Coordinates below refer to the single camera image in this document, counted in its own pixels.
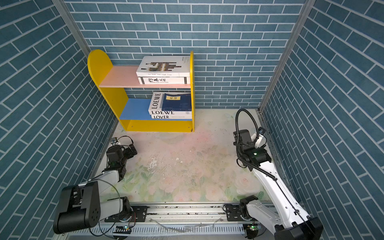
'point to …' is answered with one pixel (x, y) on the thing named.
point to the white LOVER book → (172, 117)
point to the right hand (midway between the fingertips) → (248, 142)
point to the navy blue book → (176, 102)
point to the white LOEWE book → (156, 105)
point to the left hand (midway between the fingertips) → (126, 145)
